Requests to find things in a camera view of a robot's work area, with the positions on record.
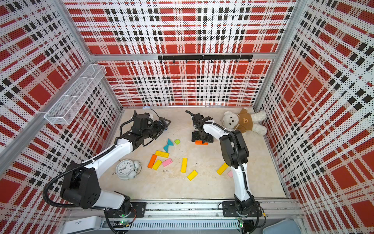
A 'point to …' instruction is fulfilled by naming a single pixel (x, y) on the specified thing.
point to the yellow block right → (222, 168)
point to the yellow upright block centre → (184, 165)
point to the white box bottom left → (84, 223)
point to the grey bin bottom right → (287, 226)
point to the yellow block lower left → (157, 164)
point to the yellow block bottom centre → (192, 176)
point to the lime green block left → (177, 141)
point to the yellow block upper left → (166, 155)
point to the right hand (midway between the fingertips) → (203, 140)
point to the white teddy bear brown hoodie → (245, 121)
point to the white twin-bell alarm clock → (127, 169)
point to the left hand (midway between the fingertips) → (170, 125)
